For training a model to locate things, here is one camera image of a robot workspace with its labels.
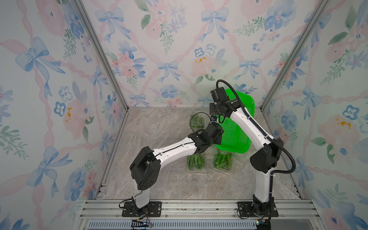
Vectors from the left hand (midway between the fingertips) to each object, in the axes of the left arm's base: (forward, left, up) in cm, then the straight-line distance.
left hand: (221, 133), depth 81 cm
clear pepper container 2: (-11, +13, -15) cm, 23 cm away
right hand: (+15, +2, +6) cm, 16 cm away
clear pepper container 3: (-10, -3, -16) cm, 19 cm away
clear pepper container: (+21, +10, -15) cm, 28 cm away
